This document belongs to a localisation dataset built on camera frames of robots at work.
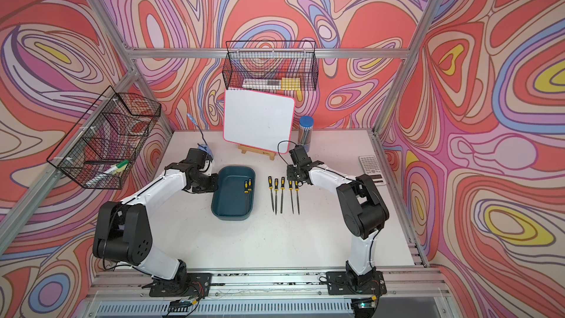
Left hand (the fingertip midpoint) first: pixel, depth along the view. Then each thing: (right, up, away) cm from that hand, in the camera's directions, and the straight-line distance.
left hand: (219, 186), depth 91 cm
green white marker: (-29, +9, -20) cm, 36 cm away
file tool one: (+21, -2, +7) cm, 23 cm away
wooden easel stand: (+7, +16, +17) cm, 24 cm away
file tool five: (+33, -2, +6) cm, 34 cm away
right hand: (+32, +3, +7) cm, 33 cm away
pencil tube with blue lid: (+37, +24, +9) cm, 45 cm away
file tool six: (+11, -3, +5) cm, 12 cm away
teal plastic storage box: (+4, -7, +3) cm, 9 cm away
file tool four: (+30, -2, +7) cm, 31 cm away
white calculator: (+69, +6, +11) cm, 70 cm away
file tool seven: (+12, 0, +7) cm, 14 cm away
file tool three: (+26, -4, +5) cm, 27 cm away
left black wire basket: (-35, +15, -17) cm, 42 cm away
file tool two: (+24, -3, +6) cm, 25 cm away
